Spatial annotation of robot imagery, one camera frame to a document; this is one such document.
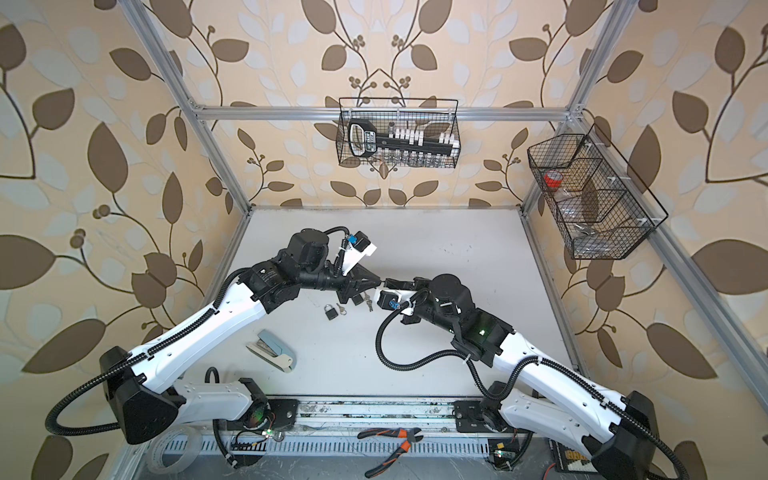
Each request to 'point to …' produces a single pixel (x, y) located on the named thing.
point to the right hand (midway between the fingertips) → (392, 283)
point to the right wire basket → (603, 209)
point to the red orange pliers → (409, 435)
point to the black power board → (568, 460)
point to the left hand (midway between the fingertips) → (380, 278)
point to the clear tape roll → (155, 452)
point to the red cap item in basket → (553, 178)
